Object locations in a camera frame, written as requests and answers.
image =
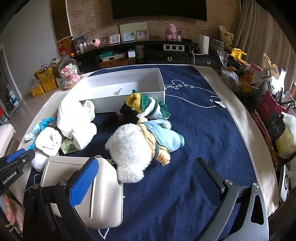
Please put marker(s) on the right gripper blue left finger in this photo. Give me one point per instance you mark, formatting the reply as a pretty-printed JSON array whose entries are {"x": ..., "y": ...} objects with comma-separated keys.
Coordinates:
[{"x": 70, "y": 193}]

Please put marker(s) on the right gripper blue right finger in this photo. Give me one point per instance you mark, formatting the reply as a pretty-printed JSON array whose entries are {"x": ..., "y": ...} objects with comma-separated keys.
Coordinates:
[{"x": 220, "y": 194}]

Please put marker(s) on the white towel black band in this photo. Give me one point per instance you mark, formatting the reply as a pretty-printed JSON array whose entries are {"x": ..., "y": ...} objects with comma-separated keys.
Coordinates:
[{"x": 49, "y": 141}]

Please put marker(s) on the teal blue cloth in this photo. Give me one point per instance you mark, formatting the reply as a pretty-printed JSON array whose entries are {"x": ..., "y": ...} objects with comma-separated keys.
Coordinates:
[{"x": 36, "y": 130}]

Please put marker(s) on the white duck plush blue outfit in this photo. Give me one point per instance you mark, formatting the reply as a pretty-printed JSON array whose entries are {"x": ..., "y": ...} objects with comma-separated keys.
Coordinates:
[{"x": 132, "y": 147}]

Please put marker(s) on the black sock purple band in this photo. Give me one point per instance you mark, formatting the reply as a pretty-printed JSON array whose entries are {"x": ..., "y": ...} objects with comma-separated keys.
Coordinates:
[{"x": 121, "y": 117}]

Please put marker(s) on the yellow green small plush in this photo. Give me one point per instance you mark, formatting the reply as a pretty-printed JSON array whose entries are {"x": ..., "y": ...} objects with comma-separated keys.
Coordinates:
[{"x": 147, "y": 107}]

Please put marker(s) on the beige box lid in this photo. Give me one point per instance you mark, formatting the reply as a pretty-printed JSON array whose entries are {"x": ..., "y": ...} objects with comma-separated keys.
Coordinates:
[{"x": 102, "y": 206}]

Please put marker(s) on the navy blue whale mat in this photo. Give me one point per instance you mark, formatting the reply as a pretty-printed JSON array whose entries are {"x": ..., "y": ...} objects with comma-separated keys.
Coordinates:
[{"x": 169, "y": 203}]

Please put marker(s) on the yellow plastic crates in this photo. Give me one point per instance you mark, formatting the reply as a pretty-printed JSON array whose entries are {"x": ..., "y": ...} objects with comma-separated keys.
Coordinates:
[{"x": 44, "y": 81}]

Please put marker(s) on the white rectangular storage box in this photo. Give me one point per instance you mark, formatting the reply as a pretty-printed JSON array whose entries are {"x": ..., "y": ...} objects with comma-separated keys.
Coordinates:
[{"x": 109, "y": 91}]

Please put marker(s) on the glass dome with pink flowers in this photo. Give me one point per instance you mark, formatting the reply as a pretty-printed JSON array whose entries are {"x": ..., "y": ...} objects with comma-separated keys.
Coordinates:
[{"x": 69, "y": 73}]

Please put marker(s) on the glass bowl with snacks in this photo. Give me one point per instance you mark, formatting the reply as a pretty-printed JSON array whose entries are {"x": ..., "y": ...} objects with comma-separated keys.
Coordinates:
[{"x": 235, "y": 77}]

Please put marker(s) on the black tv cabinet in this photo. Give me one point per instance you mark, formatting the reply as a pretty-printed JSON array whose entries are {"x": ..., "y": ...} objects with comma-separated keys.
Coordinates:
[{"x": 145, "y": 52}]

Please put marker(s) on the red gold festive box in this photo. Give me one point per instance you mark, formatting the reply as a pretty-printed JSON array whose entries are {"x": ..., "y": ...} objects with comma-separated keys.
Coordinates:
[{"x": 66, "y": 46}]

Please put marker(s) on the white air purifier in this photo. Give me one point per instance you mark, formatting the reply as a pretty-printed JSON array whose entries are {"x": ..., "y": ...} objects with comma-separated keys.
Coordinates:
[{"x": 203, "y": 44}]

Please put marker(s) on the pink round speaker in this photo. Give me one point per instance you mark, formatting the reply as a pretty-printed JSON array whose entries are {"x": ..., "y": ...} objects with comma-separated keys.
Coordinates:
[{"x": 95, "y": 43}]

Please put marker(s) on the beige curtain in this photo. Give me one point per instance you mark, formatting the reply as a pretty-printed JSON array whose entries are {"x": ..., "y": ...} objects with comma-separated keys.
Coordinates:
[{"x": 259, "y": 33}]

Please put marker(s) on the pink plush on cabinet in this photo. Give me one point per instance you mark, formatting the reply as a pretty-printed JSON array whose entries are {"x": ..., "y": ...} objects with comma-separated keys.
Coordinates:
[{"x": 170, "y": 33}]

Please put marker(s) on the white canvas board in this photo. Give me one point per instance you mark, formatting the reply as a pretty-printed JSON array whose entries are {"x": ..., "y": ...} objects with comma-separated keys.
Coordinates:
[{"x": 131, "y": 28}]

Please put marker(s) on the pink picture frame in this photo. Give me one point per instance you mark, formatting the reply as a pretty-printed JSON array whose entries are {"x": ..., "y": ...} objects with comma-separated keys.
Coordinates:
[{"x": 114, "y": 39}]

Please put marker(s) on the white security camera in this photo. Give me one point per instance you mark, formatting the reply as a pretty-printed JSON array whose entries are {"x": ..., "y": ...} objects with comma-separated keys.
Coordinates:
[{"x": 179, "y": 32}]

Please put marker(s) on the blue picture frame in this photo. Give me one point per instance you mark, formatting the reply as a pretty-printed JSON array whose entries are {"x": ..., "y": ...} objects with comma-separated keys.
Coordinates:
[{"x": 128, "y": 37}]

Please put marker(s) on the wooden picture frame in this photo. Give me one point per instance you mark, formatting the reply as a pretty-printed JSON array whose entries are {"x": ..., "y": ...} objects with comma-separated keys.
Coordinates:
[{"x": 142, "y": 35}]

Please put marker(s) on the black wall television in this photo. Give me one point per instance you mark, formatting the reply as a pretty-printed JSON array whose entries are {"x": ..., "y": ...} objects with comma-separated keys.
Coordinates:
[{"x": 180, "y": 8}]

